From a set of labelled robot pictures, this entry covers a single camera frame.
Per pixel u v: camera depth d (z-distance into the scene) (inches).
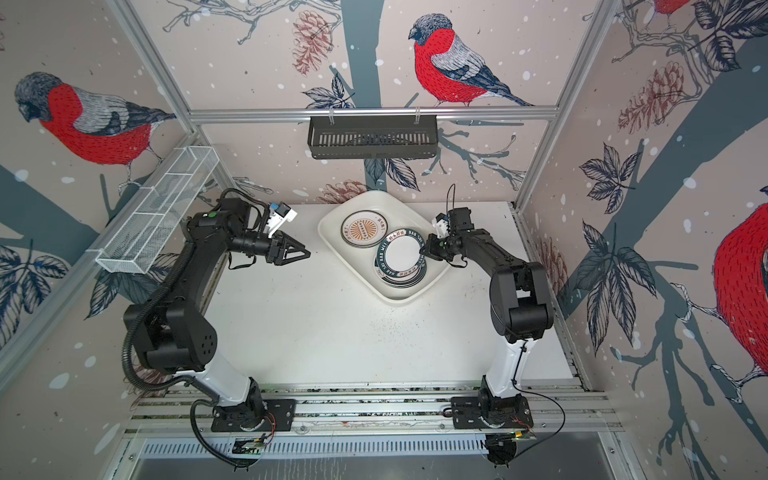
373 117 36.5
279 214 28.0
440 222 35.5
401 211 44.9
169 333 17.4
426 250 33.8
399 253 39.3
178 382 18.6
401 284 37.4
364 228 43.9
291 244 28.1
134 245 28.0
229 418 26.6
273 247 27.1
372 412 29.6
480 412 28.7
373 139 41.9
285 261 27.6
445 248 32.9
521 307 19.9
